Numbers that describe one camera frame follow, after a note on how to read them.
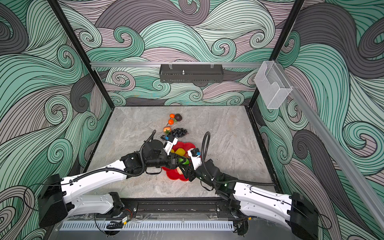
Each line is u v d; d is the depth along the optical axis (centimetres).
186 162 70
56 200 38
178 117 108
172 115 111
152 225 70
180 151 87
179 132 100
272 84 78
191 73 94
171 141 67
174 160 63
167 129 100
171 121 110
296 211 42
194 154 62
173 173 83
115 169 49
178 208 75
